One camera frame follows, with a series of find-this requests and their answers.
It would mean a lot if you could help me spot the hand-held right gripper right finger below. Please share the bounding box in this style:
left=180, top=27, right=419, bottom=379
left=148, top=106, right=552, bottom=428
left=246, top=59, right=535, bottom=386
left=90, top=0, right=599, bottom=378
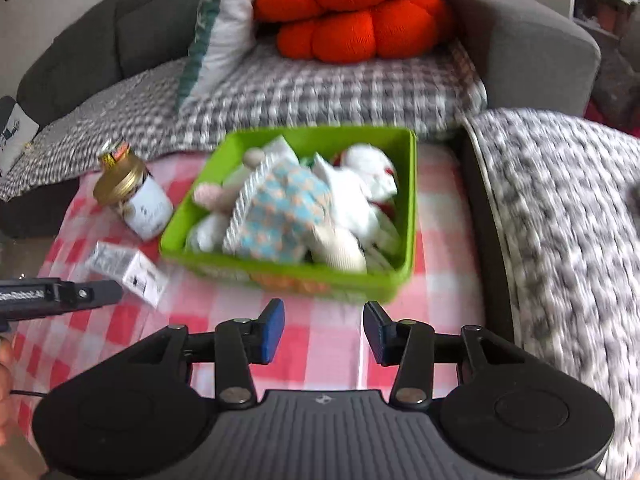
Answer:
left=363, top=301, right=527, bottom=407

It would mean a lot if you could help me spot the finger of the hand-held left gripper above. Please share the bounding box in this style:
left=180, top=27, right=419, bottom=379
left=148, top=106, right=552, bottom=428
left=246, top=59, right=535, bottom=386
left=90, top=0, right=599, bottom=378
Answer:
left=75, top=280, right=124, bottom=311

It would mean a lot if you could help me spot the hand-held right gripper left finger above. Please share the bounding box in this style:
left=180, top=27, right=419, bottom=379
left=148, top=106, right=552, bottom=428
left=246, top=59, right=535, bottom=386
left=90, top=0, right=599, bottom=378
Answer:
left=117, top=299, right=286, bottom=407

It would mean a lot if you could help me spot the green plastic box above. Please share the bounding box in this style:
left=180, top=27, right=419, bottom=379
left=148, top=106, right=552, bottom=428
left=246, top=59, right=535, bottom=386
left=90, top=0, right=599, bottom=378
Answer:
left=160, top=127, right=419, bottom=304

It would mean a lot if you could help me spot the rabbit doll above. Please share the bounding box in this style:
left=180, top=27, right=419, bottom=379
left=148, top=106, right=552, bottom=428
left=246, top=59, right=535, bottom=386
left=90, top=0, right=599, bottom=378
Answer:
left=192, top=147, right=369, bottom=274

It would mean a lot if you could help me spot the white plush with red heart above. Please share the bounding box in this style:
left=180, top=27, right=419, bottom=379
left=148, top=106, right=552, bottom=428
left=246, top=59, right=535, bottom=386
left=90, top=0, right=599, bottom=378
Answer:
left=300, top=144, right=404, bottom=262

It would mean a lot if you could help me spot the person's left hand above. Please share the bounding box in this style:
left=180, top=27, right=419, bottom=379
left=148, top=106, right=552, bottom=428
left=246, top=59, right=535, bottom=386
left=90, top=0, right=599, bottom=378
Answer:
left=0, top=337, right=16, bottom=447

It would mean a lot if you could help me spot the small white carton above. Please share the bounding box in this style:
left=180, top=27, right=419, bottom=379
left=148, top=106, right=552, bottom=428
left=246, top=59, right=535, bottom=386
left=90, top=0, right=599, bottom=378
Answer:
left=85, top=241, right=169, bottom=309

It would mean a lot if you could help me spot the glass jar with gold lid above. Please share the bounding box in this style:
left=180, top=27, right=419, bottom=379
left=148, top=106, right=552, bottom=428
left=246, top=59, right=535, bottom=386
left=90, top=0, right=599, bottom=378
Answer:
left=94, top=141, right=174, bottom=242

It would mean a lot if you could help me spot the pink checkered tablecloth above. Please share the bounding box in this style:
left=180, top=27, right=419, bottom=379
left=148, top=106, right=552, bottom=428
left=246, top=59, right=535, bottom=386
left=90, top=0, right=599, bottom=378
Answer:
left=9, top=145, right=489, bottom=442

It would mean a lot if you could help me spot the white pillow with deer print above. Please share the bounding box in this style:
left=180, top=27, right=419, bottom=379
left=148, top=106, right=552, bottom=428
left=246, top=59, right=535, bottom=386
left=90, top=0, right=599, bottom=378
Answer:
left=0, top=96, right=42, bottom=177

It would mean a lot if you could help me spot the grey checkered blanket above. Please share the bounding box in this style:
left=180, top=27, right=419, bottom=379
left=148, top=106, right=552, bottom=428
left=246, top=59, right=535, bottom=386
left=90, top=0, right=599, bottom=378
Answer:
left=0, top=40, right=489, bottom=202

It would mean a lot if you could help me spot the white and green pillow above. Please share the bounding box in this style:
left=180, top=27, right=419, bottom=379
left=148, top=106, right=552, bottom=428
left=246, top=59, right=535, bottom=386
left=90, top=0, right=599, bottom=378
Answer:
left=175, top=0, right=282, bottom=112

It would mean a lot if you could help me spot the grey sofa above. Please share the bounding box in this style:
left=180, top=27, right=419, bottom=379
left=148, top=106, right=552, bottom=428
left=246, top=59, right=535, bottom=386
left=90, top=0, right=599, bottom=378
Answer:
left=15, top=0, right=602, bottom=132

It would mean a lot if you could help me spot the orange pumpkin cushion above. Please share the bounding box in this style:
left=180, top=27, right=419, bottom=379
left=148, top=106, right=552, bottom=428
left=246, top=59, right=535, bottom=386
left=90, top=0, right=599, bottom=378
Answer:
left=252, top=0, right=455, bottom=64

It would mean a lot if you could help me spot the grey cloth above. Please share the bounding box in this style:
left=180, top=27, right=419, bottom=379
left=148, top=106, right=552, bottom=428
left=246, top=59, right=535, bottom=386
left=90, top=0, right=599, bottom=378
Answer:
left=594, top=15, right=640, bottom=132

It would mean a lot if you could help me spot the white shelf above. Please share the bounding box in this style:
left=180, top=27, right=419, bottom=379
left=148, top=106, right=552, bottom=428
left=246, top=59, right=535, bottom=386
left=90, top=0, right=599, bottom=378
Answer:
left=570, top=0, right=640, bottom=37

